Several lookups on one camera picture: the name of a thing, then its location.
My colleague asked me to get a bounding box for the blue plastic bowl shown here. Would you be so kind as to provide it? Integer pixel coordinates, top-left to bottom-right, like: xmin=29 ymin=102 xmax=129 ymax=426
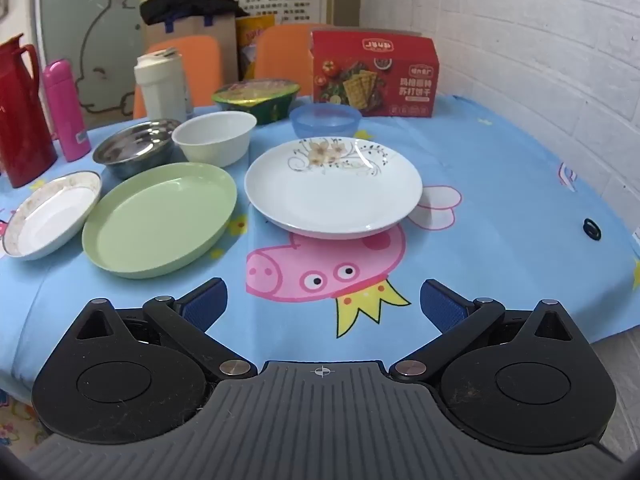
xmin=289 ymin=103 xmax=362 ymax=140

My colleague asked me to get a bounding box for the white ribbed bowl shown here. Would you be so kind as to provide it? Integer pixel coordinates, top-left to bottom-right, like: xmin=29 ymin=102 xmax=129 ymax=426
xmin=171 ymin=111 xmax=258 ymax=168

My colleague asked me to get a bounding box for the yellow snack bag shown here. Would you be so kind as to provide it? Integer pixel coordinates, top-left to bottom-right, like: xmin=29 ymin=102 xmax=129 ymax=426
xmin=235 ymin=14 xmax=277 ymax=81

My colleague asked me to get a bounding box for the green instant noodle bowl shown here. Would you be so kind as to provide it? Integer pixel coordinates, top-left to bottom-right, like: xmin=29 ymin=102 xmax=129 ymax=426
xmin=211 ymin=78 xmax=300 ymax=125

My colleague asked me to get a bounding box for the black cloth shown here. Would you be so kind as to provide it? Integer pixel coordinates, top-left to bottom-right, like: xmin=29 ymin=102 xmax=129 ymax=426
xmin=140 ymin=0 xmax=248 ymax=26

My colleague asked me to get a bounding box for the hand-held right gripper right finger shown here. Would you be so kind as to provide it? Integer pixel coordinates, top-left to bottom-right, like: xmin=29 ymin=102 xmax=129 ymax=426
xmin=389 ymin=279 xmax=576 ymax=381

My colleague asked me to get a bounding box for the white plate with brown rim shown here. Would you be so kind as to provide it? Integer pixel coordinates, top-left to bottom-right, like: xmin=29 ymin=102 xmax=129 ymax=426
xmin=1 ymin=170 xmax=103 ymax=261

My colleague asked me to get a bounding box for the red thermos jug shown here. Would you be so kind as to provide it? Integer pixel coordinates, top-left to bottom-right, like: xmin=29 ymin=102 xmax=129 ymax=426
xmin=0 ymin=34 xmax=58 ymax=188

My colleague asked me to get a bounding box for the orange chair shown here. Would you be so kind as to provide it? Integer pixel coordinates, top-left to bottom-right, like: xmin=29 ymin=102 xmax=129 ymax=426
xmin=255 ymin=24 xmax=341 ymax=98
xmin=132 ymin=35 xmax=223 ymax=120

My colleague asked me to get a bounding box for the green plate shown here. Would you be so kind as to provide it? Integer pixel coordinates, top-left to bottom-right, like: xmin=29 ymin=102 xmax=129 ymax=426
xmin=81 ymin=161 xmax=238 ymax=279

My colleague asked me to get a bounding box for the red cracker box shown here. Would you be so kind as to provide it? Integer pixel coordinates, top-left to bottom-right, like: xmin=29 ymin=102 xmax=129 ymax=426
xmin=310 ymin=29 xmax=441 ymax=118

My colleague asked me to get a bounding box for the frosted glass door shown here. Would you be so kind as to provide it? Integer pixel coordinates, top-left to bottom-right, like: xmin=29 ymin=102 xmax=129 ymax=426
xmin=35 ymin=0 xmax=146 ymax=121

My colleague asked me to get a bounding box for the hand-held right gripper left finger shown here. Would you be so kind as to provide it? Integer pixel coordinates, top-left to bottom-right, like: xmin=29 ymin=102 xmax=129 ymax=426
xmin=70 ymin=278 xmax=258 ymax=380

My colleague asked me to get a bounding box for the stainless steel bowl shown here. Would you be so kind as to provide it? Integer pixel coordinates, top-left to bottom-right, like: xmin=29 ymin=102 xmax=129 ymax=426
xmin=92 ymin=119 xmax=182 ymax=181

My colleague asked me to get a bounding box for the blue cartoon tablecloth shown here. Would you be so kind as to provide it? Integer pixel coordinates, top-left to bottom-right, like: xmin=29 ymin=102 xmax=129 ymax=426
xmin=0 ymin=92 xmax=640 ymax=411

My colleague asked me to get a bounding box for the floral patterned cloth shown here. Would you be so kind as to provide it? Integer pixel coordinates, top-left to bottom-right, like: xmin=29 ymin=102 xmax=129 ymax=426
xmin=0 ymin=390 xmax=51 ymax=453

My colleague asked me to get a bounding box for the white floral plate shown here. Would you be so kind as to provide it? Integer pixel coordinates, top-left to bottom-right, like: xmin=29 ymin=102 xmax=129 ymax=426
xmin=244 ymin=136 xmax=424 ymax=240

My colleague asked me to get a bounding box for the white tumbler cup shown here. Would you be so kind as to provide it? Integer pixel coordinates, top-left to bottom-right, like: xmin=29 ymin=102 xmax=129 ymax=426
xmin=134 ymin=47 xmax=193 ymax=122

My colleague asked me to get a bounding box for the pink thermos bottle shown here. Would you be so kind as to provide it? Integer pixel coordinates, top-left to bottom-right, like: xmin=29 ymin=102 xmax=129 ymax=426
xmin=41 ymin=59 xmax=92 ymax=162

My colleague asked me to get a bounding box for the brown paper bag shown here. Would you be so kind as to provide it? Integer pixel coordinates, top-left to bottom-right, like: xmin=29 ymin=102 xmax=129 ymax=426
xmin=142 ymin=12 xmax=238 ymax=86

